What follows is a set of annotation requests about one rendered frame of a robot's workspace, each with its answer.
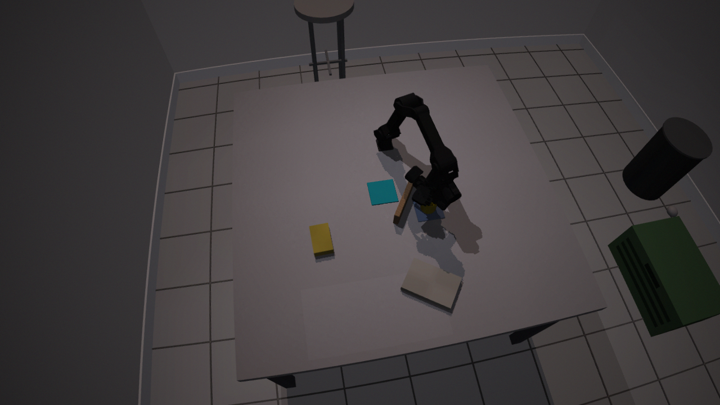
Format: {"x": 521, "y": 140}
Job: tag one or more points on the olive yellow rectangular block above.
{"x": 321, "y": 239}

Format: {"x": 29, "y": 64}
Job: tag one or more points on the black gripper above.
{"x": 413, "y": 176}

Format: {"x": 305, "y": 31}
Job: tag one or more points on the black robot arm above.
{"x": 442, "y": 158}

